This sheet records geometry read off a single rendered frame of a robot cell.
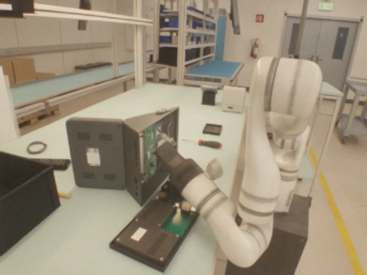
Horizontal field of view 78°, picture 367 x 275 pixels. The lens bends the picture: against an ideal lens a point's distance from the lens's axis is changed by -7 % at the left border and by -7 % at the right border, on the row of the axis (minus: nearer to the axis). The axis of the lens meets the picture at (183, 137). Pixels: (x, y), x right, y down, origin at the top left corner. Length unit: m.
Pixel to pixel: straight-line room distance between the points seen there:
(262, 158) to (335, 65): 7.09
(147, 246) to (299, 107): 0.38
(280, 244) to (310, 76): 0.65
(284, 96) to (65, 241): 0.52
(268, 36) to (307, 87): 6.73
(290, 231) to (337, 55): 6.78
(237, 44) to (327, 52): 2.36
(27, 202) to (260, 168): 0.49
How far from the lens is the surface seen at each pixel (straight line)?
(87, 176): 0.73
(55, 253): 0.59
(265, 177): 0.44
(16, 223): 0.62
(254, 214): 0.47
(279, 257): 0.96
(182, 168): 0.54
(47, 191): 0.66
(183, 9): 3.29
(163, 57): 3.53
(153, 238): 0.54
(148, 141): 0.62
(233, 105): 1.45
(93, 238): 0.60
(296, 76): 0.40
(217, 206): 0.52
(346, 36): 7.49
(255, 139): 0.43
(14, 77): 4.25
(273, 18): 7.14
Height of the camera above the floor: 1.42
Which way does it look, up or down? 23 degrees down
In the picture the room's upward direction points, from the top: 3 degrees clockwise
